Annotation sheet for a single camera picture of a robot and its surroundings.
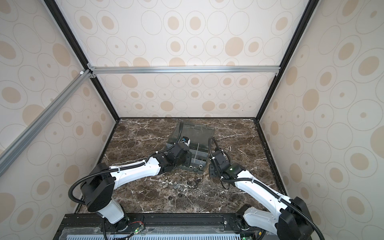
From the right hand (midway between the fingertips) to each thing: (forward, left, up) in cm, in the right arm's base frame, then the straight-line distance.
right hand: (214, 168), depth 84 cm
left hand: (+7, +11, +5) cm, 14 cm away
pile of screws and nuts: (-7, +19, -8) cm, 22 cm away
